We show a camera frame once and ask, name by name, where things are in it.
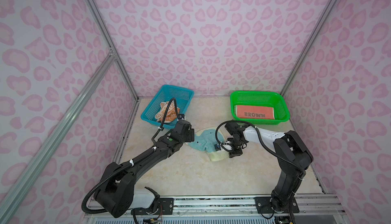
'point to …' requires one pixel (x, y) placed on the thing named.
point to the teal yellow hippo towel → (206, 139)
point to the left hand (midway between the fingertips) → (190, 130)
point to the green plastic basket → (266, 99)
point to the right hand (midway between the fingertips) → (230, 148)
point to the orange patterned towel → (171, 113)
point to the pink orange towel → (254, 112)
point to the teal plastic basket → (183, 96)
